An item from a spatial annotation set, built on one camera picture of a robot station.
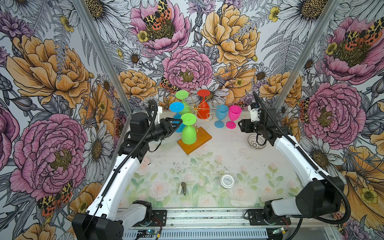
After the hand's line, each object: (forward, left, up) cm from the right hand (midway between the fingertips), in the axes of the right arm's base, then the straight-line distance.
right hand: (244, 126), depth 83 cm
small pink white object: (-9, +56, -20) cm, 60 cm away
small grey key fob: (-25, +35, -20) cm, 48 cm away
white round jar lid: (-24, +11, -16) cm, 31 cm away
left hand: (-8, +33, +11) cm, 36 cm away
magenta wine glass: (+18, +1, -7) cm, 19 cm away
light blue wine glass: (+19, +9, -7) cm, 22 cm away
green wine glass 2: (+14, +33, +12) cm, 37 cm away
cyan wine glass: (+5, +36, +11) cm, 38 cm away
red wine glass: (+13, +22, -1) cm, 25 cm away
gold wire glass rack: (-5, +27, +11) cm, 29 cm away
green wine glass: (-6, +30, +4) cm, 31 cm away
